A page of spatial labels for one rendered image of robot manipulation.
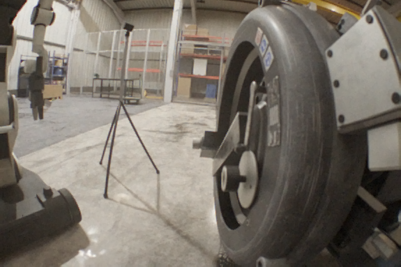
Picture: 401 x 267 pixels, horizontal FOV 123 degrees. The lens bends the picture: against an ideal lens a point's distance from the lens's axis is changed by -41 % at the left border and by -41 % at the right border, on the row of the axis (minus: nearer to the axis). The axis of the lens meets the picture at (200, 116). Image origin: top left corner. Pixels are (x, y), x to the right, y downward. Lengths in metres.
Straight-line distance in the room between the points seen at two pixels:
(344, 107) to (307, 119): 0.05
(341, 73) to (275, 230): 0.22
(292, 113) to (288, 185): 0.09
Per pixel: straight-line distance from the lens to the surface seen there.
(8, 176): 1.07
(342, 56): 0.22
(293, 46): 0.28
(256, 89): 0.34
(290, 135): 0.24
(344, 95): 0.21
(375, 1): 0.35
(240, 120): 0.40
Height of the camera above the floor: 0.73
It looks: 9 degrees down
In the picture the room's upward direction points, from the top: 5 degrees clockwise
